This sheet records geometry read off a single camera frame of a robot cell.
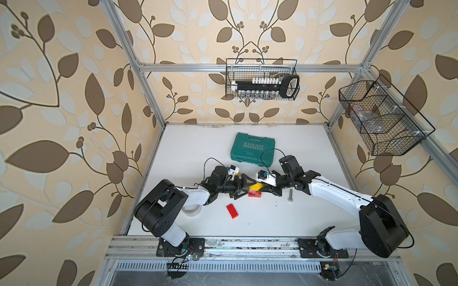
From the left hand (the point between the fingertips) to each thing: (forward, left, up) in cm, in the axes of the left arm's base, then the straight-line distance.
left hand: (250, 185), depth 81 cm
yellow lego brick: (-1, -2, 0) cm, 3 cm away
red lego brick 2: (-9, +8, -10) cm, 16 cm away
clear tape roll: (-9, +28, -9) cm, 30 cm away
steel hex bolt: (-2, -21, -11) cm, 23 cm away
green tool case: (+25, -4, -6) cm, 26 cm away
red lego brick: (-1, -2, -7) cm, 8 cm away
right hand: (+2, -5, -2) cm, 6 cm away
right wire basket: (+16, -56, +25) cm, 63 cm away
